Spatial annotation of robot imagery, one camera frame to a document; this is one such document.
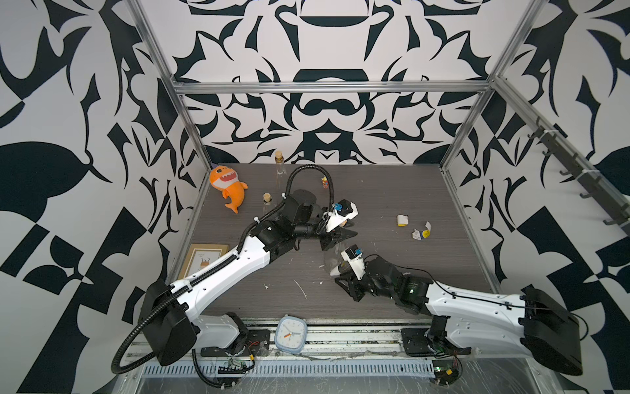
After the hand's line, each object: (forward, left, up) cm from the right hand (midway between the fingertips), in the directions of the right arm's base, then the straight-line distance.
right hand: (336, 275), depth 78 cm
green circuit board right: (-24, -30, -11) cm, 40 cm away
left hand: (+8, -4, +18) cm, 20 cm away
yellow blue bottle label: (+25, -28, -8) cm, 39 cm away
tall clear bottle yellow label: (+2, -2, +1) cm, 2 cm away
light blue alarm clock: (-15, +14, -6) cm, 21 cm away
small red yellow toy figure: (+43, +2, -4) cm, 43 cm away
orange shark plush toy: (+41, +44, 0) cm, 60 cm away
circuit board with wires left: (-23, +28, -5) cm, 37 cm away
